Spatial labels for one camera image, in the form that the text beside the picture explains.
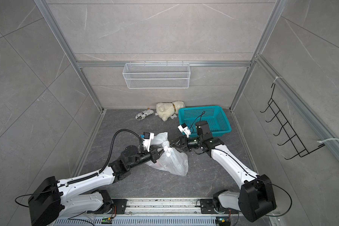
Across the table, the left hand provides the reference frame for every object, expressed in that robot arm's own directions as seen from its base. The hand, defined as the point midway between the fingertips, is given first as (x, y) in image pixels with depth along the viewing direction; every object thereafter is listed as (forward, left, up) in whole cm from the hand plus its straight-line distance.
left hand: (168, 146), depth 70 cm
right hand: (+1, -2, -2) cm, 3 cm away
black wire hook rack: (-8, -57, +8) cm, 59 cm away
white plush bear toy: (+39, +2, -15) cm, 42 cm away
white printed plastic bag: (-6, -1, -2) cm, 7 cm away
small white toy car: (+41, +20, -21) cm, 50 cm away
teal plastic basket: (+32, -38, -22) cm, 55 cm away
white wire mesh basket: (+56, +7, +5) cm, 56 cm away
